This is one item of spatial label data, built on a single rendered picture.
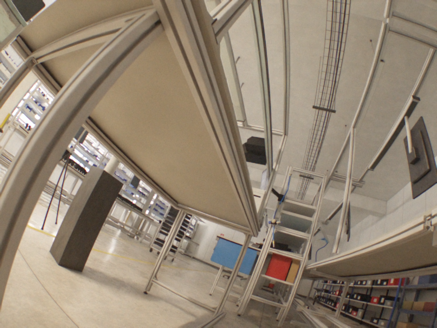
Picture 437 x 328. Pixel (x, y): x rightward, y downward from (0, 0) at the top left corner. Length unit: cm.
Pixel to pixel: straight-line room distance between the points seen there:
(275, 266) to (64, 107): 290
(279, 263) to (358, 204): 482
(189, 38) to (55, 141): 27
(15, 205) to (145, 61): 47
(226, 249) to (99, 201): 186
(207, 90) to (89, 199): 145
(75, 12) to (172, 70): 34
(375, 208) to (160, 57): 740
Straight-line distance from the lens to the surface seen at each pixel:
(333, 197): 718
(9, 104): 501
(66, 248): 182
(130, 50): 37
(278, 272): 299
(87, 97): 32
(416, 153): 188
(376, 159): 266
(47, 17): 83
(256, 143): 165
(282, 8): 139
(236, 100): 190
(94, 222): 184
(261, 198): 163
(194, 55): 42
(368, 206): 750
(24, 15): 152
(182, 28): 40
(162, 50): 55
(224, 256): 303
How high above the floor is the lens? 63
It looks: 23 degrees up
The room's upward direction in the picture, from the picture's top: 24 degrees clockwise
